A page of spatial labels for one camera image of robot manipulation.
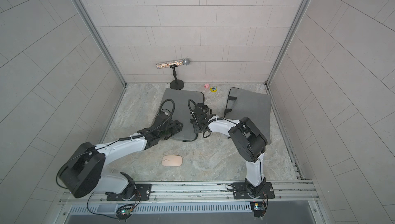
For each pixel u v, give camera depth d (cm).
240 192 71
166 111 76
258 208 68
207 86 113
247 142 48
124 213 64
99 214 65
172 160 80
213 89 112
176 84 115
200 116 74
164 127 68
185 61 99
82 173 41
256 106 101
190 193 72
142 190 71
